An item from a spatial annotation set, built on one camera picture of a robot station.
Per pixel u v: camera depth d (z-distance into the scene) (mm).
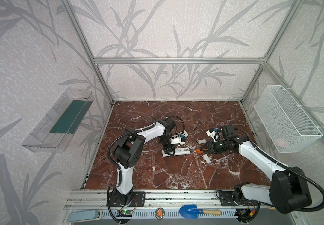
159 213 694
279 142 723
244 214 740
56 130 628
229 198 727
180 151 889
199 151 819
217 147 735
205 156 889
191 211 707
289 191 407
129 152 506
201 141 958
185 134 989
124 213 716
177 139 825
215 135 770
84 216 657
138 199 737
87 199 752
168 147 805
